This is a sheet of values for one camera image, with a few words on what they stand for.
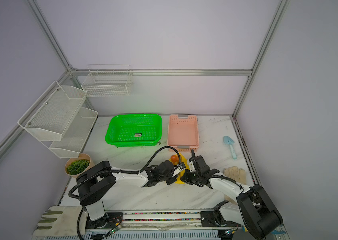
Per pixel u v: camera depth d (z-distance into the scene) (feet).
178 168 2.50
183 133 3.68
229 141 3.41
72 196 1.46
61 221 2.40
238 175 2.88
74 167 2.62
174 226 2.40
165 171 2.24
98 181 1.53
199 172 2.25
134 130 3.64
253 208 1.37
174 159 3.13
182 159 2.69
